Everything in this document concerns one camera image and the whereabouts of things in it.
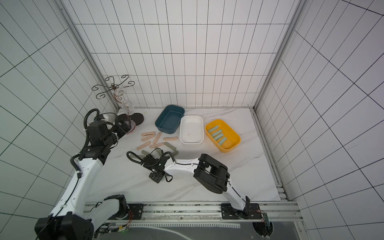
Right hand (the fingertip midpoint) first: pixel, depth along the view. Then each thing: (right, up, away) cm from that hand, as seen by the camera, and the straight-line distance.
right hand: (157, 168), depth 89 cm
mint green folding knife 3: (+38, +17, +11) cm, 43 cm away
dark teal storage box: (+2, +29, +28) cm, 40 cm away
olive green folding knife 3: (-10, +8, +6) cm, 14 cm away
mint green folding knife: (+36, +23, +17) cm, 46 cm away
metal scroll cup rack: (-21, +31, +22) cm, 43 cm away
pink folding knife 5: (+7, +17, +12) cm, 22 cm away
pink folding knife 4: (-3, +13, +9) cm, 16 cm away
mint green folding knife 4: (+41, +15, +9) cm, 45 cm away
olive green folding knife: (+6, +12, +9) cm, 16 cm away
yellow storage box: (+49, +16, +10) cm, 52 cm away
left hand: (-15, +26, -10) cm, 31 cm away
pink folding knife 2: (-11, +16, +12) cm, 23 cm away
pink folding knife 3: (-4, +17, +12) cm, 21 cm away
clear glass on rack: (-21, +37, +5) cm, 43 cm away
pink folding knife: (-10, +20, +15) cm, 27 cm away
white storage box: (+20, +23, +14) cm, 34 cm away
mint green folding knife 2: (+38, +20, +15) cm, 46 cm away
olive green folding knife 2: (+10, +8, +7) cm, 14 cm away
